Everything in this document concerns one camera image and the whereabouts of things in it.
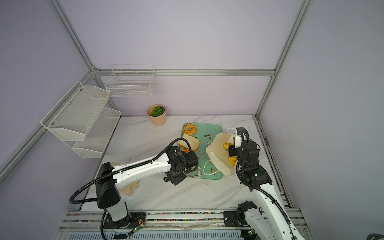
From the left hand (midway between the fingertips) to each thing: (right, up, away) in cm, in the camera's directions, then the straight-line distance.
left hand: (171, 178), depth 74 cm
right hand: (+32, +21, 0) cm, 38 cm away
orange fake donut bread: (+8, +26, +37) cm, 46 cm away
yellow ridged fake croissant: (+34, +7, +15) cm, 38 cm away
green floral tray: (+20, +22, +34) cm, 45 cm away
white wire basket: (-30, +56, +22) cm, 68 cm away
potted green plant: (-16, +36, +34) cm, 52 cm away
